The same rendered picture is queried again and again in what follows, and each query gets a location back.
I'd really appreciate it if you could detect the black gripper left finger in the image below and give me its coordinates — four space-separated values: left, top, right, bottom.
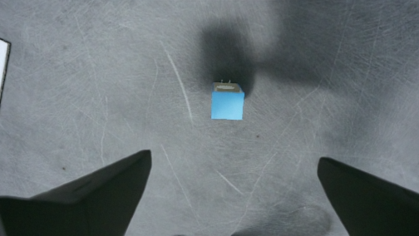
0 150 152 236

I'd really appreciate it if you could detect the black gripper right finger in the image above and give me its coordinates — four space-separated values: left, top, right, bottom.
317 157 419 236

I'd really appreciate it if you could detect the white flat card with black marks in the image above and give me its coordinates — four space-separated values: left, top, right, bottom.
0 39 10 99

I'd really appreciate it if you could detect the blue rectangular block with black label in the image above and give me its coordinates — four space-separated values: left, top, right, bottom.
211 81 244 120

